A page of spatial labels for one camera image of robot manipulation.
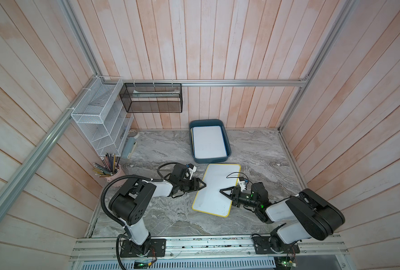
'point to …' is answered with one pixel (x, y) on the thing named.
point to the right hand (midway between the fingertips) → (220, 193)
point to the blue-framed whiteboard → (208, 141)
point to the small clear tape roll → (133, 133)
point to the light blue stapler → (129, 147)
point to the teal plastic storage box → (209, 122)
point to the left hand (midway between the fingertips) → (202, 188)
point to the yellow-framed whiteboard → (210, 199)
